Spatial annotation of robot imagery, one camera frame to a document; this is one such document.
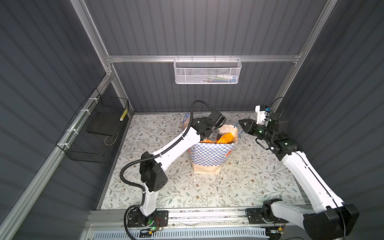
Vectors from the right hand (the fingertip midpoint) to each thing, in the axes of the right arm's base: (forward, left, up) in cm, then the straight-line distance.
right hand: (241, 122), depth 73 cm
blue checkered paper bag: (-12, +16, -15) cm, 25 cm away
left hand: (+1, +15, -9) cm, 17 cm away
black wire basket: (-5, +74, -2) cm, 74 cm away
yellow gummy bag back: (-3, +7, -10) cm, 12 cm away
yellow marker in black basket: (+10, +63, -3) cm, 64 cm away
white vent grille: (-43, -7, -32) cm, 54 cm away
